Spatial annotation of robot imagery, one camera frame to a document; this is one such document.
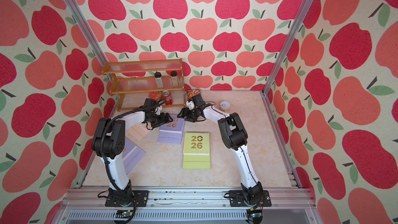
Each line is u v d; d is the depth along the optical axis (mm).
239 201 733
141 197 746
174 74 980
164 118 929
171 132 981
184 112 929
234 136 608
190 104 983
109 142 529
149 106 818
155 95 1142
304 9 779
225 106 1045
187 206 744
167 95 1045
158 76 971
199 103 860
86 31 860
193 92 1179
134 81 1179
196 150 865
